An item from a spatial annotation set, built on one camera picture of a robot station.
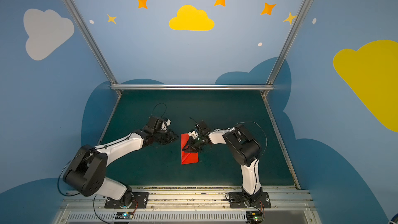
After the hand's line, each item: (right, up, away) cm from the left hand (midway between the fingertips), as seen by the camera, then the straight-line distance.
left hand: (179, 138), depth 87 cm
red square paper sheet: (+5, -12, +1) cm, 13 cm away
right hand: (+2, -8, +3) cm, 8 cm away
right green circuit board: (+37, -34, -16) cm, 53 cm away
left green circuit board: (-24, -33, -16) cm, 44 cm away
